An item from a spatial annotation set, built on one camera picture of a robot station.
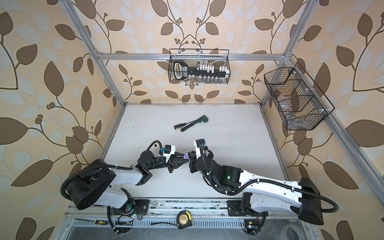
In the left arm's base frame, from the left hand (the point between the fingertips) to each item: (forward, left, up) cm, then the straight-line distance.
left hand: (188, 158), depth 72 cm
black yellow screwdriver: (+32, +9, -16) cm, 37 cm away
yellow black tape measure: (-24, +1, -15) cm, 28 cm away
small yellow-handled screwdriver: (-26, +44, -18) cm, 54 cm away
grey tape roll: (-26, -51, -14) cm, 59 cm away
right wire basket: (+23, -55, +16) cm, 62 cm away
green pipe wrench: (+40, -8, -17) cm, 44 cm away
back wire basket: (+43, -4, +17) cm, 47 cm away
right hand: (+1, -1, +3) cm, 3 cm away
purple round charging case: (+1, +1, +1) cm, 2 cm away
